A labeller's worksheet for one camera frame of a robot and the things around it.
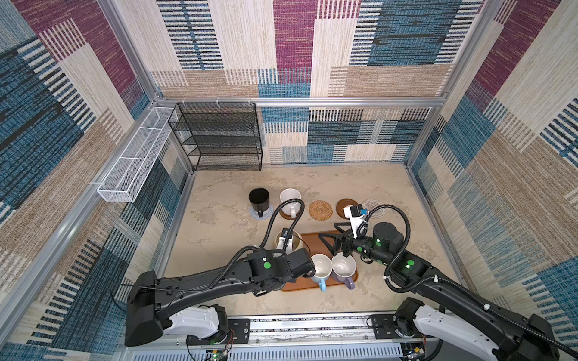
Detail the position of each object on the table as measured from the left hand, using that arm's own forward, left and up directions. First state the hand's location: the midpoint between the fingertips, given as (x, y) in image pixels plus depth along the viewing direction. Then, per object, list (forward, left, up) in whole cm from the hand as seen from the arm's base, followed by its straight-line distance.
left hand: (290, 261), depth 74 cm
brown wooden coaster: (+26, +2, -14) cm, 29 cm away
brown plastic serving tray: (+2, -8, +8) cm, 11 cm away
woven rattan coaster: (+29, -14, -13) cm, 34 cm away
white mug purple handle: (+2, -20, -13) cm, 24 cm away
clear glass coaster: (+32, -37, -13) cm, 51 cm away
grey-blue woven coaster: (+27, +10, -12) cm, 31 cm away
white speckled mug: (+25, -1, -6) cm, 25 cm away
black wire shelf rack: (+62, +33, +3) cm, 70 cm away
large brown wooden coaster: (+33, -26, -15) cm, 44 cm away
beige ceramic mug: (+5, -2, +4) cm, 7 cm away
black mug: (+28, +12, -3) cm, 31 cm away
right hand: (+6, -12, +7) cm, 15 cm away
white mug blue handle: (+3, -13, -13) cm, 18 cm away
